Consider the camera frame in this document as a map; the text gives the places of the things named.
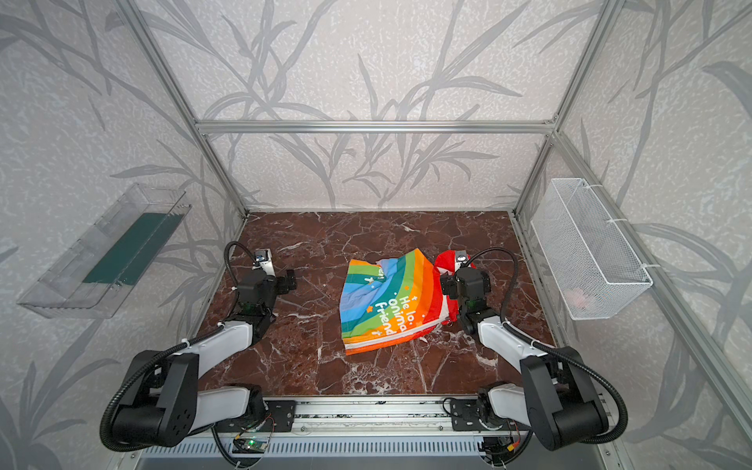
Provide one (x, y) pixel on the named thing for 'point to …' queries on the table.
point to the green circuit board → (254, 445)
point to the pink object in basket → (575, 297)
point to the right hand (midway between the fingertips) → (465, 262)
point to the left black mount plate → (278, 416)
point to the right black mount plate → (465, 417)
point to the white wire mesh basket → (593, 265)
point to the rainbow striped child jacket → (397, 301)
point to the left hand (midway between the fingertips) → (279, 257)
